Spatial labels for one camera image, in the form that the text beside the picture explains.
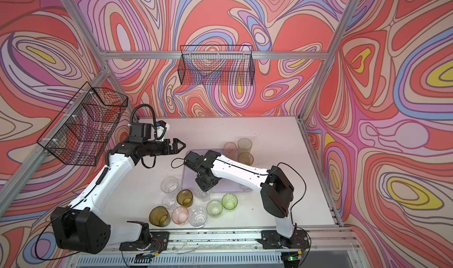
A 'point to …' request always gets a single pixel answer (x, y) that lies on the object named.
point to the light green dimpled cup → (214, 208)
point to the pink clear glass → (180, 215)
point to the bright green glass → (229, 201)
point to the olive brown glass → (185, 198)
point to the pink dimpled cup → (230, 150)
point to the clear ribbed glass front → (197, 216)
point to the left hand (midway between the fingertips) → (179, 144)
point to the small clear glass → (169, 201)
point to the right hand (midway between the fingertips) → (212, 187)
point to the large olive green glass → (160, 216)
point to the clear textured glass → (202, 195)
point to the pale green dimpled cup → (244, 145)
